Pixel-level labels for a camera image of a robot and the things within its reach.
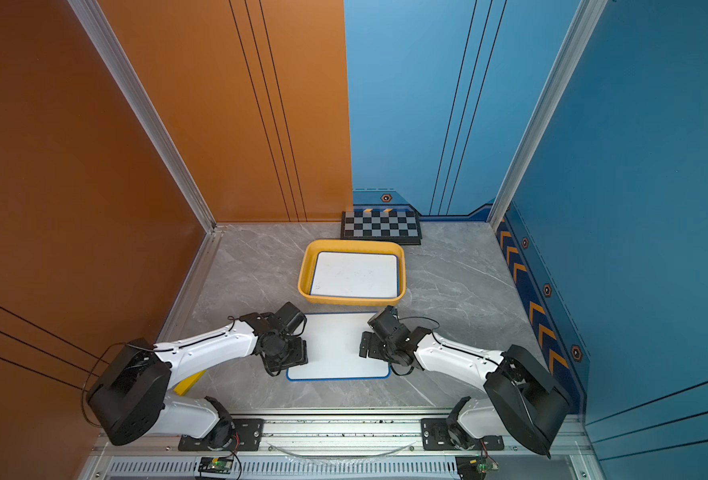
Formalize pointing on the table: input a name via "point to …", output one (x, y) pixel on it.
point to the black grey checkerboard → (384, 225)
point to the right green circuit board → (474, 467)
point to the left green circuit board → (218, 464)
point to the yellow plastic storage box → (365, 246)
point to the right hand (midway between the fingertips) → (371, 351)
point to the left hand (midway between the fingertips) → (304, 359)
